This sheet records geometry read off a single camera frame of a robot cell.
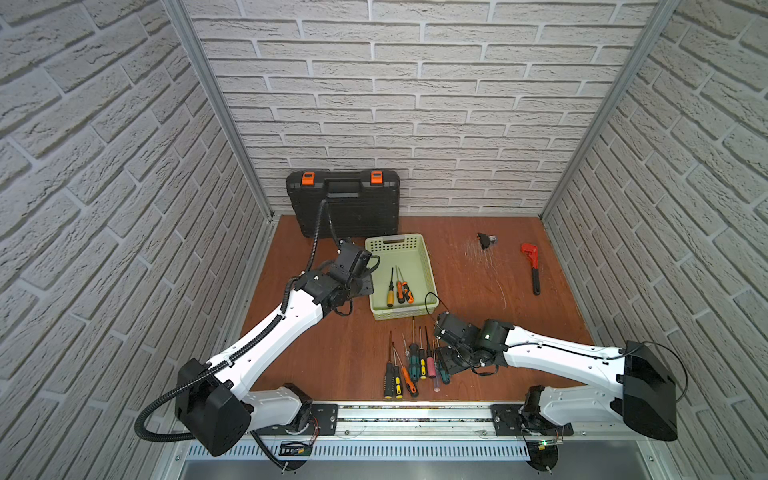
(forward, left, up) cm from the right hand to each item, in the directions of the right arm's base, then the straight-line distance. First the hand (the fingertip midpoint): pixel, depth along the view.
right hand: (449, 359), depth 79 cm
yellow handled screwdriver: (+23, +14, -3) cm, 27 cm away
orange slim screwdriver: (-5, +11, -3) cm, 13 cm away
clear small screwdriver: (+4, +11, -5) cm, 13 cm away
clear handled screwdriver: (-4, +4, -4) cm, 7 cm away
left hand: (+20, +21, +14) cm, 32 cm away
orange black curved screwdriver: (+23, +8, -3) cm, 24 cm away
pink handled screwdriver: (+1, +5, -3) cm, 5 cm away
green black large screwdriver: (+2, +9, -2) cm, 10 cm away
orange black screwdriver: (+25, +11, -4) cm, 28 cm away
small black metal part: (+43, -24, -4) cm, 49 cm away
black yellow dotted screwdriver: (+1, +7, -3) cm, 8 cm away
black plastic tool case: (+54, +32, +9) cm, 63 cm away
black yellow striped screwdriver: (-2, +17, -4) cm, 17 cm away
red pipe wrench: (+37, -40, -4) cm, 54 cm away
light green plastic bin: (+40, +6, -4) cm, 40 cm away
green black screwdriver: (-5, +3, +8) cm, 10 cm away
